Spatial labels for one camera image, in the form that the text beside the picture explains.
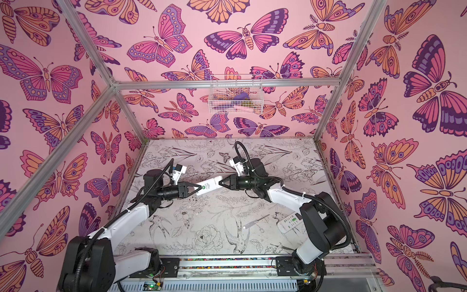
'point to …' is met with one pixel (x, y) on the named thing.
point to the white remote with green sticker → (210, 185)
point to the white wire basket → (236, 94)
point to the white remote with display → (290, 222)
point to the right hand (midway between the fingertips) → (220, 181)
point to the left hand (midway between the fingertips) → (200, 187)
